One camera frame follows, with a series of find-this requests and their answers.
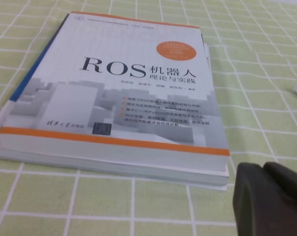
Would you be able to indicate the lower blue white book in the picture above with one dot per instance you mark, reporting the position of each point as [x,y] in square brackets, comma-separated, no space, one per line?
[94,169]

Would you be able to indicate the green checkered tablecloth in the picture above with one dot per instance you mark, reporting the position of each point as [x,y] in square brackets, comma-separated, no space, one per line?
[253,50]

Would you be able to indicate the white ROS textbook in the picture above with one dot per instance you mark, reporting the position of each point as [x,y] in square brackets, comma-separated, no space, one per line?
[128,81]

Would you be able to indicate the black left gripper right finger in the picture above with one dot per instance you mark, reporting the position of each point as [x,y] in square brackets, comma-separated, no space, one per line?
[280,190]

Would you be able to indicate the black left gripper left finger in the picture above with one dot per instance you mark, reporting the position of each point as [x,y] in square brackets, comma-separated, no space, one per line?
[248,206]

